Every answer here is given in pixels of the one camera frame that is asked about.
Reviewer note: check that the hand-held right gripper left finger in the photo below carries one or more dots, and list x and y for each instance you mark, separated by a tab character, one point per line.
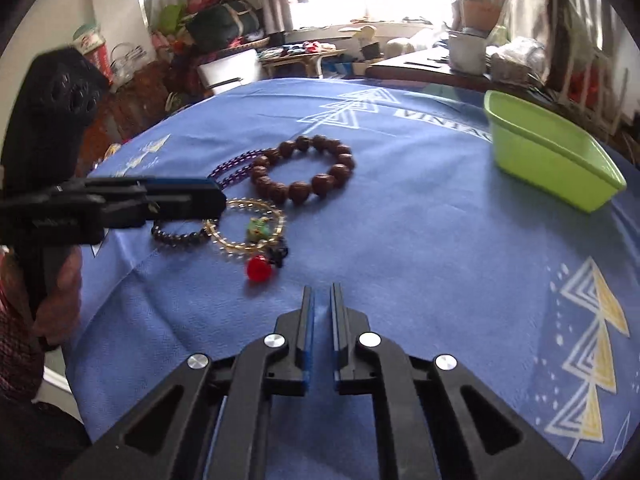
310	350

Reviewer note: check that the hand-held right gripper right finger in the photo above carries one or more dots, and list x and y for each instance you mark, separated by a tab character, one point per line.
334	350

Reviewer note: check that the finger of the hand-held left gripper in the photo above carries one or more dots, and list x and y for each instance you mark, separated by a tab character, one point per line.
150	182
175	207

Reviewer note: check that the green plastic basin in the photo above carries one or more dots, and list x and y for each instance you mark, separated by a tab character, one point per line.
540	160

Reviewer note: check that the person's left hand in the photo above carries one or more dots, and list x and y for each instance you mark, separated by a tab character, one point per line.
67	290

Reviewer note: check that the carved wooden cabinet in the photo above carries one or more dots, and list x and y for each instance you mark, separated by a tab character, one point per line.
135	110

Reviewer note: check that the printed red white packet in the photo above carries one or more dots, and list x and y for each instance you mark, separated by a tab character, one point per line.
95	50

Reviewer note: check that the white printed bag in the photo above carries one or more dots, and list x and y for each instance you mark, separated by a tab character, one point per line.
127	60

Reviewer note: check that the blue printed tablecloth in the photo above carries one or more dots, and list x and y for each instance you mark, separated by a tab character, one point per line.
400	260

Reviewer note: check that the white chair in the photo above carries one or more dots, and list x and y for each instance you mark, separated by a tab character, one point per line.
230	67

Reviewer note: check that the green bag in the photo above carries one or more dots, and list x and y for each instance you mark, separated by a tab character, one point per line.
172	19

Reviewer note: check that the dark duffel bag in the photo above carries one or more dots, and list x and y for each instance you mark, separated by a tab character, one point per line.
220	27

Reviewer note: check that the small wooden table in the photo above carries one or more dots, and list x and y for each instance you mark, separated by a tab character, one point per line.
300	56

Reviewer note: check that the wooden desk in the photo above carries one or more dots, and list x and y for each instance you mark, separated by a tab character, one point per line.
400	62

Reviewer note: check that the white fabric-covered seat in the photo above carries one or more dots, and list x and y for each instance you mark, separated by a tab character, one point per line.
400	46

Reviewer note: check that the white enamel mug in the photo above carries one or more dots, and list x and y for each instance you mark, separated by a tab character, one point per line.
467	52

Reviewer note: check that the plastic-wrapped box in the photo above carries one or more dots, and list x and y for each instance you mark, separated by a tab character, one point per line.
515	60

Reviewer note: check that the red packets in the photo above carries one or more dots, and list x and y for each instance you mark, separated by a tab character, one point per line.
582	90

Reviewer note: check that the cardboard box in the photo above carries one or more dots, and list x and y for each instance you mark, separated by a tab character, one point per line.
480	14

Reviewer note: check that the black monitor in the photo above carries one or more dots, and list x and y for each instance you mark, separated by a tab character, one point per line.
557	45

